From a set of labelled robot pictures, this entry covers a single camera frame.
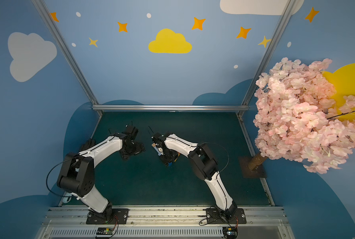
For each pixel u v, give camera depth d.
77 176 0.46
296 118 0.43
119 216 0.75
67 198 0.78
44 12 0.70
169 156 0.81
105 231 0.72
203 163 0.56
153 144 1.02
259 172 0.90
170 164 0.91
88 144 1.01
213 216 0.75
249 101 1.12
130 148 0.78
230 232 0.73
